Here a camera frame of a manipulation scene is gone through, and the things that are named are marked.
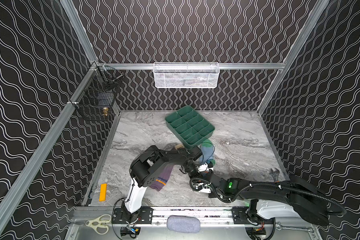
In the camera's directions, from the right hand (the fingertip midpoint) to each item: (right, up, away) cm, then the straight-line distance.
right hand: (207, 182), depth 85 cm
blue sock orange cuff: (+3, +17, +13) cm, 21 cm away
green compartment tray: (-9, +32, +18) cm, 38 cm away
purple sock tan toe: (-26, 0, 0) cm, 26 cm away
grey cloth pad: (-14, -14, -15) cm, 25 cm away
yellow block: (-57, -6, -5) cm, 58 cm away
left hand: (-1, -2, -3) cm, 4 cm away
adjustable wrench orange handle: (+40, +4, +3) cm, 41 cm away
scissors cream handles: (-54, -15, -14) cm, 58 cm away
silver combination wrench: (+32, -17, -14) cm, 38 cm away
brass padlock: (-57, +41, -3) cm, 70 cm away
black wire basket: (-69, +49, +8) cm, 85 cm away
